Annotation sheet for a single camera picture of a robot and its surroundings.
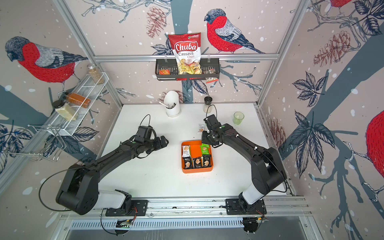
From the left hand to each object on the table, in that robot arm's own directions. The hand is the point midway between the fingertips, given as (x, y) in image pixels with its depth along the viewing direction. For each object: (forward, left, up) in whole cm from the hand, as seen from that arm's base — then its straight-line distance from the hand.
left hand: (166, 140), depth 88 cm
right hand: (+1, -23, +1) cm, 23 cm away
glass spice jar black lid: (+33, -27, +3) cm, 42 cm away
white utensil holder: (+35, +1, -3) cm, 35 cm away
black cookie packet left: (-11, -13, -6) cm, 18 cm away
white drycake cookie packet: (+15, -22, -8) cm, 28 cm away
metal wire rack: (-12, +50, +20) cm, 55 cm away
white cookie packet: (-3, -12, -7) cm, 14 cm away
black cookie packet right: (-10, -25, -7) cm, 28 cm away
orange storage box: (-8, -19, -7) cm, 22 cm away
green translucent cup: (+24, -50, -6) cm, 56 cm away
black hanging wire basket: (+38, +1, +25) cm, 45 cm away
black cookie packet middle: (-11, -19, -6) cm, 23 cm away
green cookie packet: (-2, -24, -7) cm, 25 cm away
